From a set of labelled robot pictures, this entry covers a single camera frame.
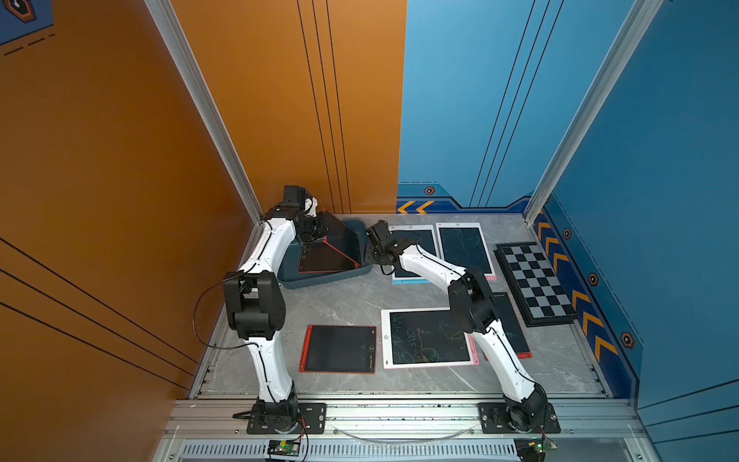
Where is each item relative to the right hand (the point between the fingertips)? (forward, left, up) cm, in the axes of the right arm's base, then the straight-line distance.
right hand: (370, 253), depth 103 cm
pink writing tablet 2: (+9, -37, -6) cm, 38 cm away
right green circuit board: (-56, -42, -7) cm, 70 cm away
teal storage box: (-8, +28, -3) cm, 29 cm away
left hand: (+2, +12, +13) cm, 18 cm away
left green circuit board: (-56, +19, -7) cm, 60 cm away
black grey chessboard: (-14, -56, -2) cm, 57 cm away
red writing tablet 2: (-19, -45, -7) cm, 50 cm away
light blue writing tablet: (+11, -21, -3) cm, 24 cm away
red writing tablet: (-5, +10, +8) cm, 13 cm away
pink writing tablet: (-29, -18, -5) cm, 34 cm away
